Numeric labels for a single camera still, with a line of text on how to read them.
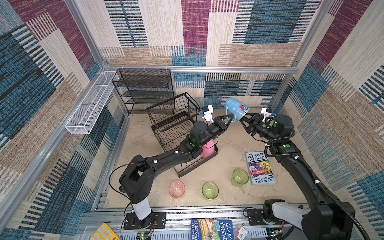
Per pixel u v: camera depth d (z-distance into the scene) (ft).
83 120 2.32
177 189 2.73
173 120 3.42
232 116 2.26
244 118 2.24
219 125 2.07
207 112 2.25
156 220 2.40
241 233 2.25
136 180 1.47
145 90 3.58
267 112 2.29
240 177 2.79
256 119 2.11
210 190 2.70
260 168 2.86
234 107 2.24
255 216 2.39
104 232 2.30
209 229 2.26
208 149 2.86
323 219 1.26
